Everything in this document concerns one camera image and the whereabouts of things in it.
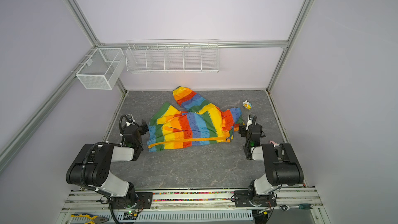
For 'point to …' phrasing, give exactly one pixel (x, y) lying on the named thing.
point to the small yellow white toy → (247, 104)
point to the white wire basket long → (172, 56)
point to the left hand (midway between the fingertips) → (136, 122)
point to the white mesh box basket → (100, 68)
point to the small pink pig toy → (273, 142)
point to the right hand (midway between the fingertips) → (251, 124)
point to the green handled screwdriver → (305, 206)
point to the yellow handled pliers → (96, 219)
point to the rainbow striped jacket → (199, 123)
